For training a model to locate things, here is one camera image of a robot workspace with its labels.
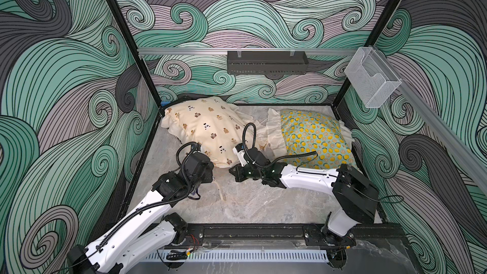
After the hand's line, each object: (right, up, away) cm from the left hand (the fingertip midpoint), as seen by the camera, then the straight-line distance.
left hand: (208, 166), depth 76 cm
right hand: (+8, -4, +5) cm, 10 cm away
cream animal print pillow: (+2, +15, +14) cm, 21 cm away
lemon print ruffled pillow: (+51, +8, +18) cm, 55 cm away
